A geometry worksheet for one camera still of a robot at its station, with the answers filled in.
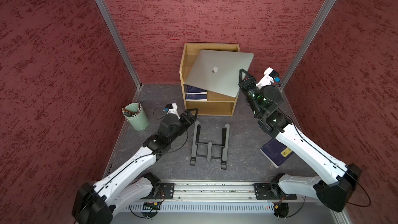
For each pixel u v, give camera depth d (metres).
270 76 0.55
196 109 0.72
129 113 0.89
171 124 0.55
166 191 0.74
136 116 0.85
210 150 0.83
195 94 0.92
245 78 0.61
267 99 0.46
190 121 0.65
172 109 0.69
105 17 0.82
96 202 0.38
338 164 0.41
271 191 0.66
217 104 1.07
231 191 0.76
